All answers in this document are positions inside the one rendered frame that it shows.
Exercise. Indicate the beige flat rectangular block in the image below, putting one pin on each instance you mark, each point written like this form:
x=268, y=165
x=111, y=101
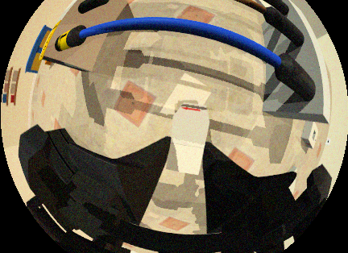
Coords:
x=292, y=187
x=263, y=3

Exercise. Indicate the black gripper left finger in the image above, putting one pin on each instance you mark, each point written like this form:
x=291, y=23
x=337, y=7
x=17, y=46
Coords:
x=134, y=176

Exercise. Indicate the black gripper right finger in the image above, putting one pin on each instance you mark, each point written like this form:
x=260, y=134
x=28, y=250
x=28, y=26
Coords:
x=229, y=188

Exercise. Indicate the white box with red arrow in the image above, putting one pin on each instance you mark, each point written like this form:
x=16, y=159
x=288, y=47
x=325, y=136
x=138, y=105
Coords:
x=310, y=133

